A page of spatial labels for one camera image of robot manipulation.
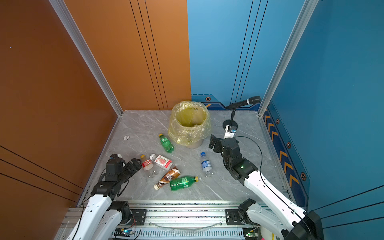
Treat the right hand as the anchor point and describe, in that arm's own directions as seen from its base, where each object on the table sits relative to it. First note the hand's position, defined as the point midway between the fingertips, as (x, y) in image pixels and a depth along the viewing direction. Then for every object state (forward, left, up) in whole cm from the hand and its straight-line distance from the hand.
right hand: (217, 136), depth 77 cm
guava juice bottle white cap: (-5, +32, -18) cm, 37 cm away
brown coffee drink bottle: (-13, +24, -18) cm, 33 cm away
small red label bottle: (-7, +41, -21) cm, 46 cm away
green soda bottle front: (-17, +19, -17) cm, 31 cm away
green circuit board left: (-38, +47, -23) cm, 65 cm away
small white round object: (+16, +62, -22) cm, 67 cm away
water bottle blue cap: (-8, +5, -17) cm, 20 cm away
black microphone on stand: (+21, -20, +7) cm, 30 cm away
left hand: (-8, +45, -14) cm, 47 cm away
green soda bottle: (+10, +32, -21) cm, 39 cm away
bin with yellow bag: (+20, +16, -12) cm, 28 cm away
